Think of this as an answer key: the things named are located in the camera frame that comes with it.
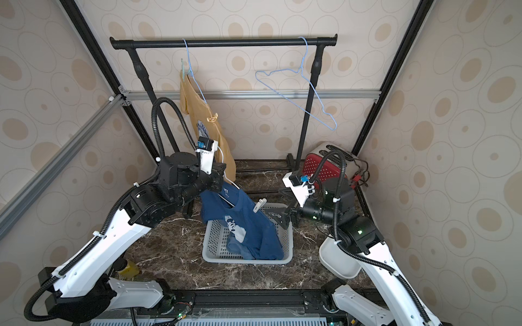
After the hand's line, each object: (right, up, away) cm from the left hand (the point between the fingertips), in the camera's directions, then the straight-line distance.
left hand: (230, 164), depth 61 cm
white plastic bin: (+40, -38, +22) cm, 60 cm away
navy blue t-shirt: (+6, -23, +7) cm, 25 cm away
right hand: (+15, -10, 0) cm, 18 cm away
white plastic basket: (-11, -31, +25) cm, 41 cm away
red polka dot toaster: (+41, 0, +34) cm, 53 cm away
